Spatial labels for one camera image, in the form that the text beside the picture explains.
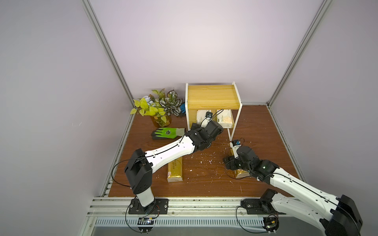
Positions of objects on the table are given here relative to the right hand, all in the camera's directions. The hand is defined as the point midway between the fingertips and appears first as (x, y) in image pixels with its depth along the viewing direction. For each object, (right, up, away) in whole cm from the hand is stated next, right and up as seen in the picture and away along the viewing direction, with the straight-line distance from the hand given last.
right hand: (227, 155), depth 80 cm
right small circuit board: (+19, -30, -10) cm, 37 cm away
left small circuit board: (-43, -32, -8) cm, 55 cm away
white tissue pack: (-1, +21, +4) cm, 21 cm away
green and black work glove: (-40, +10, +21) cm, 46 cm away
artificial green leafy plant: (-39, +29, +4) cm, 49 cm away
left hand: (-11, +16, +1) cm, 19 cm away
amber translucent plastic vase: (-39, +19, +8) cm, 44 cm away
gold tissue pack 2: (+6, -9, -2) cm, 11 cm away
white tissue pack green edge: (-15, +23, +6) cm, 28 cm away
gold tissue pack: (-29, -8, -1) cm, 30 cm away
